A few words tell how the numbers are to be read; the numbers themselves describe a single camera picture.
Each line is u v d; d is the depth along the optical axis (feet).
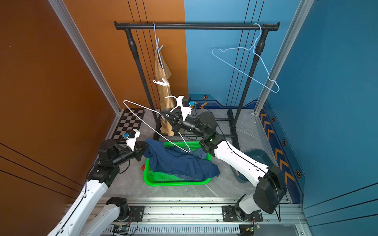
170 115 1.87
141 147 2.14
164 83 2.06
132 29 1.96
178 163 2.55
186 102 1.70
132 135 2.01
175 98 1.75
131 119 3.64
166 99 2.06
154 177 2.77
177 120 1.87
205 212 2.49
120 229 2.37
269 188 1.31
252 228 2.28
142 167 2.89
